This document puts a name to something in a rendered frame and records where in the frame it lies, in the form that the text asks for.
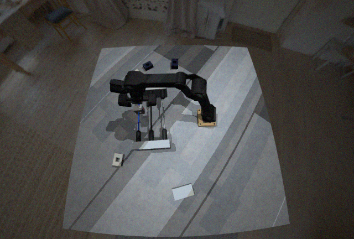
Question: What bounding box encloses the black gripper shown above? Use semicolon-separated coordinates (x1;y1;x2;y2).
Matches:
118;92;157;107

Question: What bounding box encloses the dark grey rectangular panel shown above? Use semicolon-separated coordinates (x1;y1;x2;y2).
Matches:
132;87;171;151

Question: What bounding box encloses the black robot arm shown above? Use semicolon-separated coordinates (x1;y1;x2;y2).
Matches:
110;71;216;123

